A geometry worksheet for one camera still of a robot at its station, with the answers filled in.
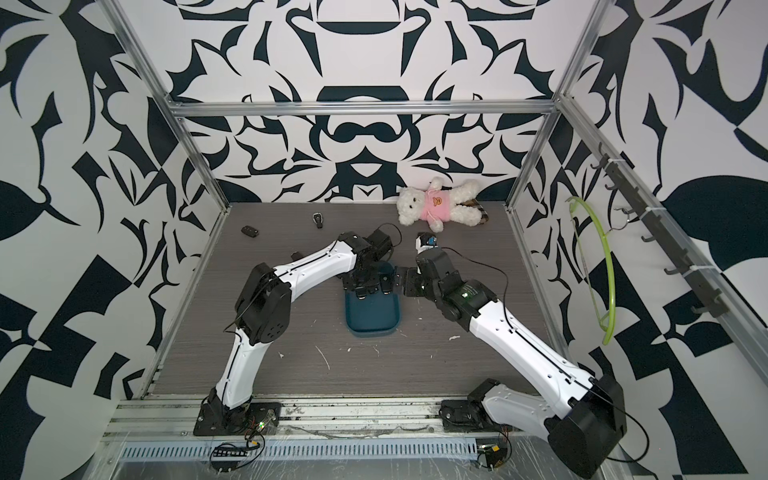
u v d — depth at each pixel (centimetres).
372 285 85
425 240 69
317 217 115
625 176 65
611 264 66
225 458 73
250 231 111
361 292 92
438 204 111
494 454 72
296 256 104
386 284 97
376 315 93
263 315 54
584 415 38
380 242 77
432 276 58
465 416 74
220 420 63
